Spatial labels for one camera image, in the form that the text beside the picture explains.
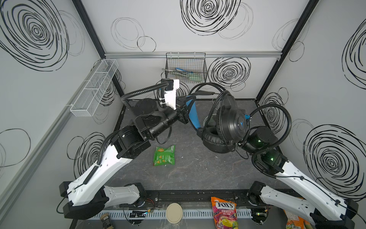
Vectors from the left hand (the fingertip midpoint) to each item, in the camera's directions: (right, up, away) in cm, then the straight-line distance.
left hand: (194, 97), depth 48 cm
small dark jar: (-40, -55, +18) cm, 71 cm away
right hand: (+6, -9, +8) cm, 13 cm away
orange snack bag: (+47, -55, +16) cm, 74 cm away
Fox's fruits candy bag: (+16, -53, +19) cm, 59 cm away
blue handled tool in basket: (-5, +22, +43) cm, 49 cm away
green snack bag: (-17, -31, +37) cm, 51 cm away
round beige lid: (-8, -51, +17) cm, 54 cm away
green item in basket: (+4, +16, +39) cm, 43 cm away
